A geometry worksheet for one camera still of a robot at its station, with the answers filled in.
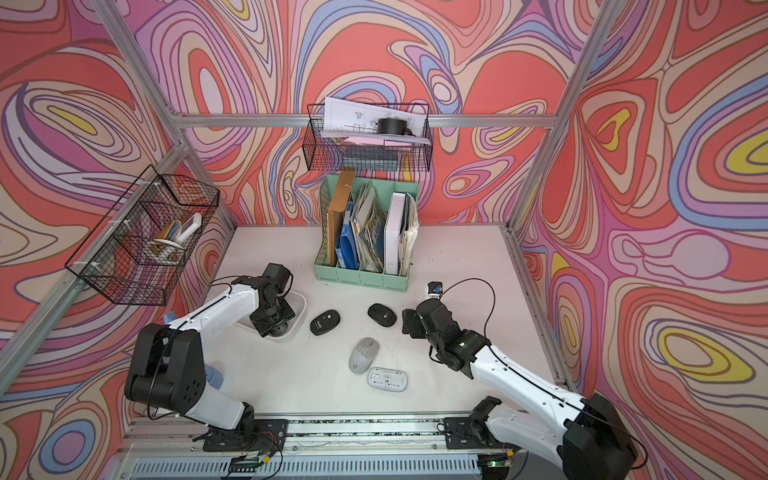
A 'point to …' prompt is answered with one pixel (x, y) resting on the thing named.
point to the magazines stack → (368, 221)
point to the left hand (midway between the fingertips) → (286, 321)
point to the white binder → (392, 232)
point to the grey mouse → (363, 355)
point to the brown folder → (341, 183)
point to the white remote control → (190, 224)
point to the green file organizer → (383, 189)
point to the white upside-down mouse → (387, 379)
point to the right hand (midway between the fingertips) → (419, 321)
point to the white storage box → (296, 327)
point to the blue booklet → (347, 253)
